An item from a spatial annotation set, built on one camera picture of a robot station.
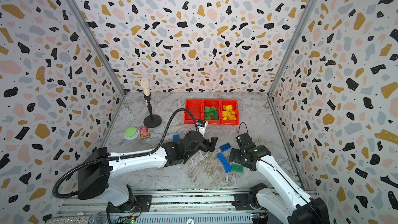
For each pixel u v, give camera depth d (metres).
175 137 0.96
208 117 1.05
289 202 0.42
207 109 1.04
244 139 0.65
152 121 1.03
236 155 0.75
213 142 0.70
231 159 0.76
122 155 0.47
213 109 1.11
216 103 1.13
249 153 0.58
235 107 1.08
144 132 0.97
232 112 1.09
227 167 0.86
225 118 1.03
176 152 0.59
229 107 1.08
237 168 0.85
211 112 1.06
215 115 1.07
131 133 0.97
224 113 1.06
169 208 0.73
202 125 0.68
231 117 1.03
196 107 1.15
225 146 0.93
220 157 0.89
